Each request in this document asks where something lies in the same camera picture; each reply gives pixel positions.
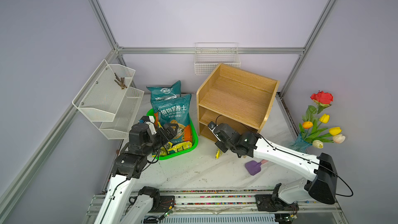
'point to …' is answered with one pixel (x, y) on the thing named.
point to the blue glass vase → (300, 144)
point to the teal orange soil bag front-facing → (174, 110)
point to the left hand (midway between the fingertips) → (173, 129)
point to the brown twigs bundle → (121, 82)
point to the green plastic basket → (151, 112)
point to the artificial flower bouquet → (311, 122)
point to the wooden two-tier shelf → (233, 96)
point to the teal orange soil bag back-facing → (158, 94)
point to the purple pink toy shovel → (254, 167)
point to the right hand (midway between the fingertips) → (222, 137)
